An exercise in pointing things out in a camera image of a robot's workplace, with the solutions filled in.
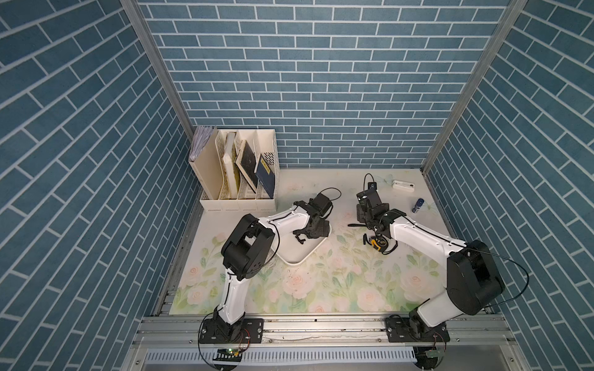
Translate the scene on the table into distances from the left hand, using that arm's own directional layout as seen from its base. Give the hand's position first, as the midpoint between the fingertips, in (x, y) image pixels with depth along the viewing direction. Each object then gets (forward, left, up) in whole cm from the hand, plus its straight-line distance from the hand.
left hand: (320, 232), depth 95 cm
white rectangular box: (+26, -42, +1) cm, 49 cm away
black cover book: (+24, +32, +16) cm, 43 cm away
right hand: (+5, -20, +10) cm, 23 cm away
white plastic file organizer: (+37, +26, +18) cm, 49 cm away
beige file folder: (+22, +47, +20) cm, 56 cm away
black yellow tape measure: (-5, -23, +2) cm, 24 cm away
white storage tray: (-6, +14, -2) cm, 15 cm away
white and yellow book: (+18, +36, +23) cm, 46 cm away
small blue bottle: (+11, -43, +8) cm, 45 cm away
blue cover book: (+25, +25, +8) cm, 36 cm away
